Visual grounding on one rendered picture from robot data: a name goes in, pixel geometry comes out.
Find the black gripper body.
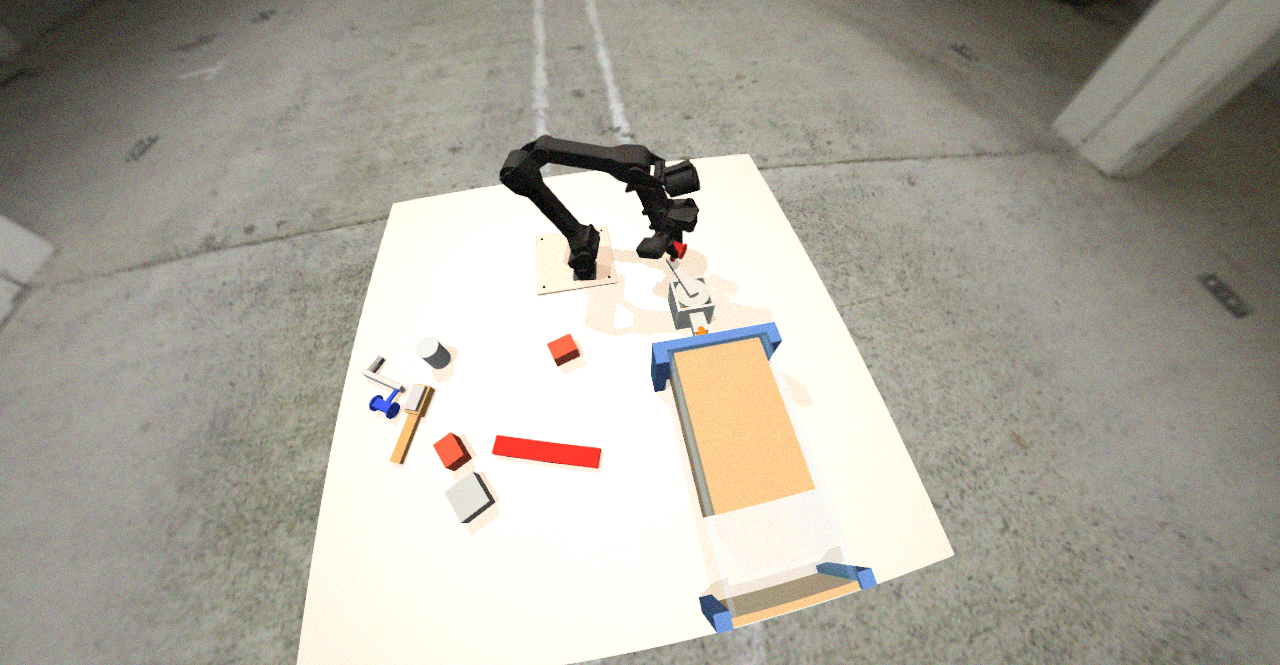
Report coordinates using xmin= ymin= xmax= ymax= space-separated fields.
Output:
xmin=636 ymin=198 xmax=685 ymax=260

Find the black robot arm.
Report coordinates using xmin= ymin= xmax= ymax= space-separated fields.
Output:
xmin=500 ymin=136 xmax=701 ymax=281

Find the orange-red cube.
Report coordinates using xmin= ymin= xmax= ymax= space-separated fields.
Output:
xmin=547 ymin=334 xmax=580 ymax=367
xmin=433 ymin=432 xmax=472 ymax=471

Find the red flat bar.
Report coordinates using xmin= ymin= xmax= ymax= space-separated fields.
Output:
xmin=492 ymin=435 xmax=602 ymax=469

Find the grey cylinder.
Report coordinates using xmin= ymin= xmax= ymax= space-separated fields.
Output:
xmin=416 ymin=336 xmax=451 ymax=370

